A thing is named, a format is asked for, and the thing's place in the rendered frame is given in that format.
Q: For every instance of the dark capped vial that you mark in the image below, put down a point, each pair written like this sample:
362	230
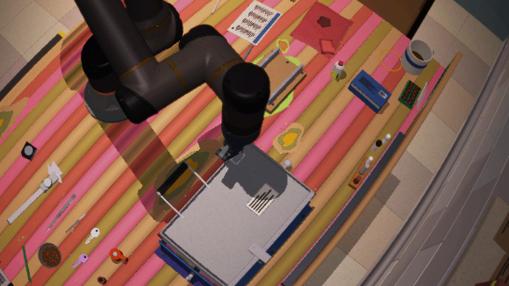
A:
376	145

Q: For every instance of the grey slim tool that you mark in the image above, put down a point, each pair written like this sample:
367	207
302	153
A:
249	51

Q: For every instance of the white caliper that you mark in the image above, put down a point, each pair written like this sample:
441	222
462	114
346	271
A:
43	187

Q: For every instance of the blue flat box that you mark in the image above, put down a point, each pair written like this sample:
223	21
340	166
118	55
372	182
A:
368	89

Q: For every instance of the purple key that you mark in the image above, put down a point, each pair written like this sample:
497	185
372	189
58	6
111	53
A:
82	259

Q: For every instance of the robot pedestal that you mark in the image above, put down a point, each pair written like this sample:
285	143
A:
101	109

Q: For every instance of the red cloth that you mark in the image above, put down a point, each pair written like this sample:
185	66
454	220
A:
318	32

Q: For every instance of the round dish with red bits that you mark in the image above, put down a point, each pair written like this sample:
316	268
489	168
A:
49	255

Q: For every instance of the brown board with grey rails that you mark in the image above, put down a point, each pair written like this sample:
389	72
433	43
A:
283	77

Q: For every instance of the grey flat file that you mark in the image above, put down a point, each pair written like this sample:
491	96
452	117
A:
59	212

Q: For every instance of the black square with grey disc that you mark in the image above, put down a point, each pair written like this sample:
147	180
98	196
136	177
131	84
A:
29	150

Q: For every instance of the white card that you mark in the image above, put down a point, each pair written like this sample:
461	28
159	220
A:
421	95

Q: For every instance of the white key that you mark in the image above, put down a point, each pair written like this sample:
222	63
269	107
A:
94	233

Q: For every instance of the brown cabinet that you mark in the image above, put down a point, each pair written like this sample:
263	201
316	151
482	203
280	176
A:
393	12

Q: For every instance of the white capped vial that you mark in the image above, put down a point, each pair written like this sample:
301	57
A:
366	164

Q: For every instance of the green tray with red pieces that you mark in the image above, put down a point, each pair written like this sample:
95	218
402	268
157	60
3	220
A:
409	94

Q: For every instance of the grey kit lid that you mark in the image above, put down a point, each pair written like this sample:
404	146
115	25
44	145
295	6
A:
214	230

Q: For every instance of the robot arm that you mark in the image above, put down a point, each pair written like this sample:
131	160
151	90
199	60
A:
159	67

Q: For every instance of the small grey tool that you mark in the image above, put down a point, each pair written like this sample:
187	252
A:
75	222

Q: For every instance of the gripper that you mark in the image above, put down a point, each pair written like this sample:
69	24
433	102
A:
238	137

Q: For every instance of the white round knob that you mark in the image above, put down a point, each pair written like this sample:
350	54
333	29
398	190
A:
287	163

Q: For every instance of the orange vial holder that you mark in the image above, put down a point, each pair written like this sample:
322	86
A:
356	179

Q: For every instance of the grey lid latch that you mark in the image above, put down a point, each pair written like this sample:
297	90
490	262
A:
259	253

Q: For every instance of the white bottle with red cap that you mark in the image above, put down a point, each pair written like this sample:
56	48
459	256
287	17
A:
338	69

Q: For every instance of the white printed paper sheet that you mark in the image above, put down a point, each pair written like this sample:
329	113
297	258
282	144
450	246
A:
254	20

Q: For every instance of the small red block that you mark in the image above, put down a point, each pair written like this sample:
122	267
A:
327	47

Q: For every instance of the green pencil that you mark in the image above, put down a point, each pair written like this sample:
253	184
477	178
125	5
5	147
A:
26	264

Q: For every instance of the white cup with blue band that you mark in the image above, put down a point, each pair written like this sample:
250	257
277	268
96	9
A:
415	59

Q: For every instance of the white pen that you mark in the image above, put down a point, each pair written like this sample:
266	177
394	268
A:
215	6

